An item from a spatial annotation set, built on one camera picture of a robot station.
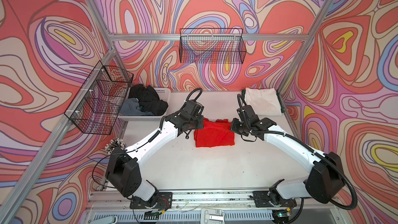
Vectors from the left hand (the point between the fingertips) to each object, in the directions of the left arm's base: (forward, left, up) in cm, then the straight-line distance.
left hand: (203, 120), depth 82 cm
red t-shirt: (-3, -7, -8) cm, 11 cm away
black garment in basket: (+21, +36, -7) cm, 42 cm away
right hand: (-3, -16, -5) cm, 17 cm away
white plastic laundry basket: (+31, +28, -12) cm, 44 cm away
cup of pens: (-13, +44, -1) cm, 46 cm away
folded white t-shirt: (+25, -44, -13) cm, 53 cm away
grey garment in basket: (+16, +47, -8) cm, 50 cm away
